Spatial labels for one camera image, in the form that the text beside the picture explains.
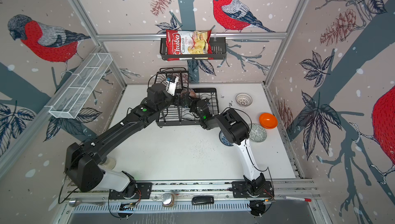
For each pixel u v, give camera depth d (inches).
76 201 27.5
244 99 43.1
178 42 34.5
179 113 33.7
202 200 26.8
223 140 35.3
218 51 37.4
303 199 27.8
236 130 23.3
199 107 31.8
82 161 15.8
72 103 28.1
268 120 37.6
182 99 27.5
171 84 25.9
